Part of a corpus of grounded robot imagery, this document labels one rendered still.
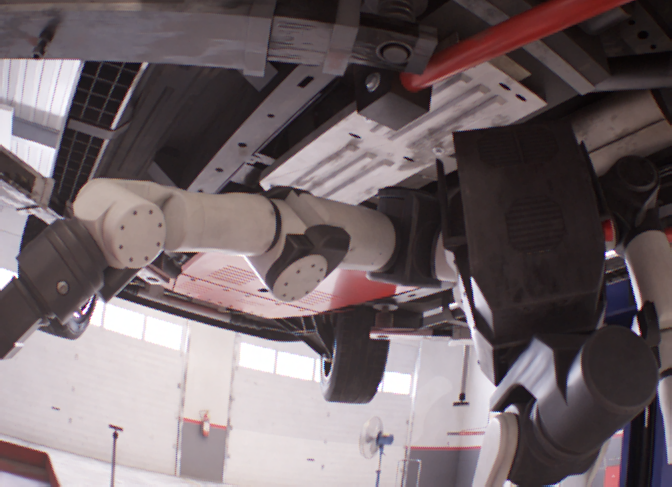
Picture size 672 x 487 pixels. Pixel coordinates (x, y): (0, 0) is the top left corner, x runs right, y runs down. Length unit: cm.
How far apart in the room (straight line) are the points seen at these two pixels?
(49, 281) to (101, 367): 953
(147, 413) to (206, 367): 156
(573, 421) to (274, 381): 1062
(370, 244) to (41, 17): 61
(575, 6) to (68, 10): 68
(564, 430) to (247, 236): 43
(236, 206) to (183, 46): 27
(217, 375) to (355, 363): 784
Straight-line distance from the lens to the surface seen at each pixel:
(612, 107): 146
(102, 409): 1004
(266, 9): 75
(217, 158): 146
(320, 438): 1160
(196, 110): 164
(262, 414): 1099
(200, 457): 1047
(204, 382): 1050
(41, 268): 54
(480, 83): 107
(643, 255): 89
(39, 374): 994
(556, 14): 73
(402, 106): 93
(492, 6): 94
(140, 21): 79
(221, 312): 343
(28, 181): 156
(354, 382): 294
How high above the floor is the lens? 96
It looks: 21 degrees up
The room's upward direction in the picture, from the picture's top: 6 degrees clockwise
